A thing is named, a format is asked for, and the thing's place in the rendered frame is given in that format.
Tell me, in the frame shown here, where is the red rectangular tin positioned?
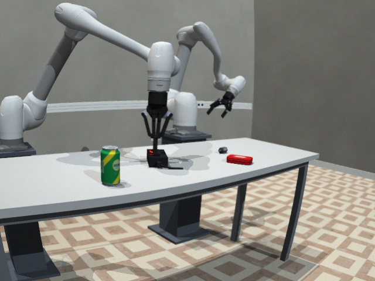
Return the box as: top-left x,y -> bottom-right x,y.
226,155 -> 253,165

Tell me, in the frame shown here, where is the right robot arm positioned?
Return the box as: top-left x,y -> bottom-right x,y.
0,3 -> 181,152

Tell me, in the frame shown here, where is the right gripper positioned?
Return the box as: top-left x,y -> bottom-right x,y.
141,92 -> 173,155

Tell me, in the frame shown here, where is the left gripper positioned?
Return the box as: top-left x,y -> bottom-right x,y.
206,92 -> 234,118

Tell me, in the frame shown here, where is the black power strip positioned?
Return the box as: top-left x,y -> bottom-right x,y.
146,149 -> 183,170

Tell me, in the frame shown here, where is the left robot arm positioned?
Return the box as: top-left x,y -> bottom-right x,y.
166,22 -> 246,136

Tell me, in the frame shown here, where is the green drink can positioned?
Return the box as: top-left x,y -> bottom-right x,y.
101,146 -> 120,186

